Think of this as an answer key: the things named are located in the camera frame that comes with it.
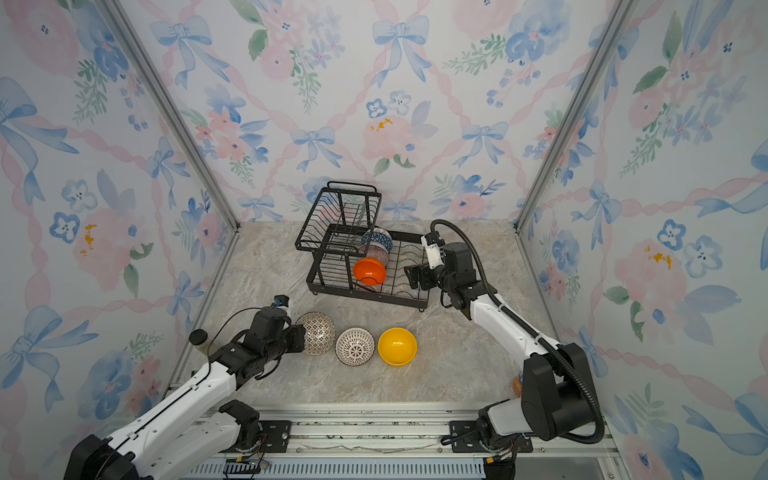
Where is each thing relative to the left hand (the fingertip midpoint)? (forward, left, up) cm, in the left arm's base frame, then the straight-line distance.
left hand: (305, 327), depth 84 cm
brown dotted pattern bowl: (0, -4, -2) cm, 5 cm away
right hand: (+16, -32, +10) cm, 38 cm away
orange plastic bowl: (+22, -17, -3) cm, 28 cm away
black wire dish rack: (+14, -13, +15) cm, 25 cm away
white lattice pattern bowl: (-2, -14, -7) cm, 16 cm away
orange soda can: (-14, -57, -4) cm, 59 cm away
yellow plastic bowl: (-3, -26, -5) cm, 27 cm away
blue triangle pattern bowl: (+38, -19, -2) cm, 43 cm away
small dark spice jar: (-3, +28, +1) cm, 29 cm away
